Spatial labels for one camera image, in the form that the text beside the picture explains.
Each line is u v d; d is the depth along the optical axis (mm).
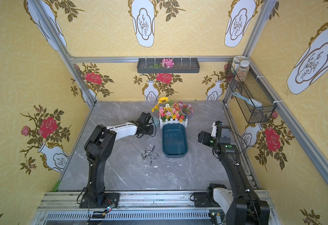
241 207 382
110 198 735
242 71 798
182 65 923
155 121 896
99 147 547
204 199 734
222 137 616
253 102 680
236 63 855
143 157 898
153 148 945
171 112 923
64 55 894
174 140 1104
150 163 875
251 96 839
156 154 901
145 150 924
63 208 731
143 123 816
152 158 885
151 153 915
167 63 880
